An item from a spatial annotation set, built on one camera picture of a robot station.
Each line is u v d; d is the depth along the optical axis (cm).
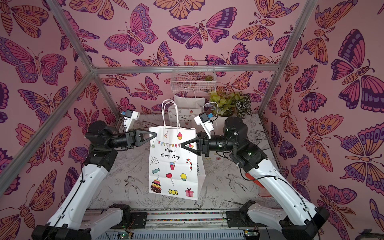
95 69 92
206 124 51
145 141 58
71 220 39
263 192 81
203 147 49
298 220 37
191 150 52
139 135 57
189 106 97
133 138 54
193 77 95
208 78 92
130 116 56
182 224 73
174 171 55
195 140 50
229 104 99
